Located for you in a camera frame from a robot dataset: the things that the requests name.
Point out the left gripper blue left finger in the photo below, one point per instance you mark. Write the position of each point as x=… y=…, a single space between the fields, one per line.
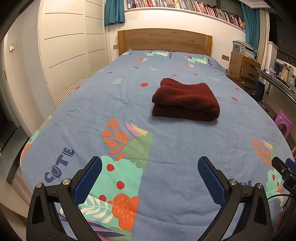
x=43 y=222

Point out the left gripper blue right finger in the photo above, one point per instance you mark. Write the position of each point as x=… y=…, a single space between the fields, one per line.
x=255 y=219

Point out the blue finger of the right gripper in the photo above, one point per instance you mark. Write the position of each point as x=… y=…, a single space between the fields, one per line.
x=291 y=164
x=281 y=167

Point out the dark red knitted sweater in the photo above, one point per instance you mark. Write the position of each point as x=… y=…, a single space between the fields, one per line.
x=188 y=101

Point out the purple plastic stool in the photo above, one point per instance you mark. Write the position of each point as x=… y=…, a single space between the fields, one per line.
x=281 y=118

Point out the dark blue bag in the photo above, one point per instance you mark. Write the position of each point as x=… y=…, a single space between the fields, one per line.
x=258 y=91

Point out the desk with clutter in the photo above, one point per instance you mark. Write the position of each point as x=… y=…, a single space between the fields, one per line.
x=275 y=74

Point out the wooden drawer cabinet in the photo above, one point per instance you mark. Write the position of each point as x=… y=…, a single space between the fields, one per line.
x=242 y=70

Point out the blue patterned bed cover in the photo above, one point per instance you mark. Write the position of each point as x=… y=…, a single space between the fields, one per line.
x=149 y=187

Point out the grey storage box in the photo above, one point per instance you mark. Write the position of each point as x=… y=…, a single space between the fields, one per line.
x=241 y=47

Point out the teal curtain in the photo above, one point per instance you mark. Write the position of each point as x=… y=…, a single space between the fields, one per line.
x=114 y=12
x=252 y=26

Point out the wooden headboard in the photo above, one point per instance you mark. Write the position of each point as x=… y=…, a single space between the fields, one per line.
x=170 y=40

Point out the row of books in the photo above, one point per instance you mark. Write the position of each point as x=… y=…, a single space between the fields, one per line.
x=194 y=6

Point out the white wardrobe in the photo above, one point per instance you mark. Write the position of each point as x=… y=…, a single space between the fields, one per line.
x=71 y=39

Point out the left teal curtain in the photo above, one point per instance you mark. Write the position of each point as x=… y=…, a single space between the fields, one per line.
x=114 y=12

